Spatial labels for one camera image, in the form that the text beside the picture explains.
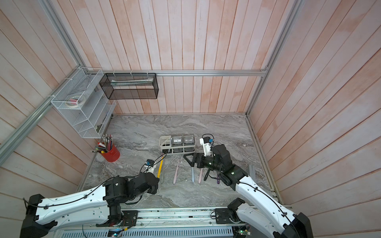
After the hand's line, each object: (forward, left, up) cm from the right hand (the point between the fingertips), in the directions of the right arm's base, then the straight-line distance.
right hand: (188, 155), depth 73 cm
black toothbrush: (-1, -11, -21) cm, 23 cm away
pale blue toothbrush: (-2, -2, -20) cm, 21 cm away
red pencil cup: (+6, +47, -12) cm, 49 cm away
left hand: (-11, +16, -9) cm, 21 cm away
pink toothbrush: (-3, +8, -21) cm, 22 cm away
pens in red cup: (+9, +49, -6) cm, 50 cm away
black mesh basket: (+53, +44, +5) cm, 69 cm away
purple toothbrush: (-4, -17, -20) cm, 27 cm away
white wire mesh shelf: (+20, +56, +11) cm, 60 cm away
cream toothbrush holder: (+19, +8, -19) cm, 29 cm away
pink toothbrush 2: (-2, -7, -21) cm, 22 cm away
